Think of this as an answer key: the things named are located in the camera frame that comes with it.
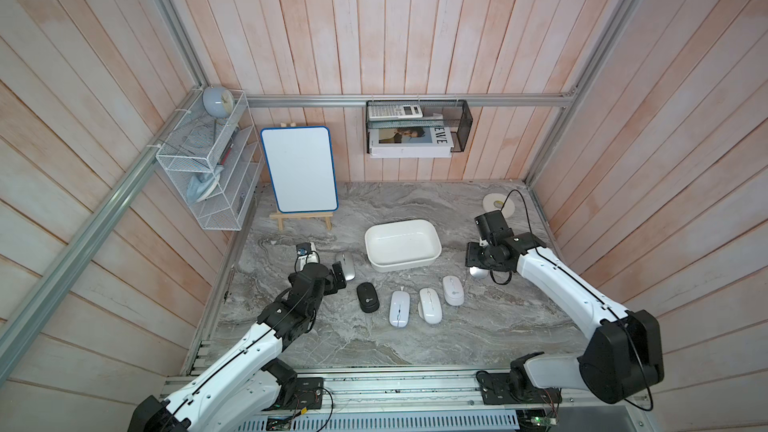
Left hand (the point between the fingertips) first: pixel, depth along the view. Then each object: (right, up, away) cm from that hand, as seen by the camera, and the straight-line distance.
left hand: (326, 270), depth 82 cm
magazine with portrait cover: (+27, +39, +11) cm, 49 cm away
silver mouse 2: (+43, -1, -1) cm, 43 cm away
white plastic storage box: (+23, +5, +19) cm, 30 cm away
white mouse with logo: (+37, -7, +6) cm, 38 cm away
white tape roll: (+60, +20, +32) cm, 71 cm away
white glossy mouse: (+30, -11, +3) cm, 32 cm away
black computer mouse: (+12, -9, +6) cm, 16 cm away
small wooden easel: (-12, +15, +18) cm, 27 cm away
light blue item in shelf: (-36, +25, 0) cm, 44 cm away
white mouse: (+21, -12, +3) cm, 24 cm away
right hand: (+43, +4, +4) cm, 44 cm away
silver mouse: (+4, -1, +14) cm, 14 cm away
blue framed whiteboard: (-10, +30, +11) cm, 34 cm away
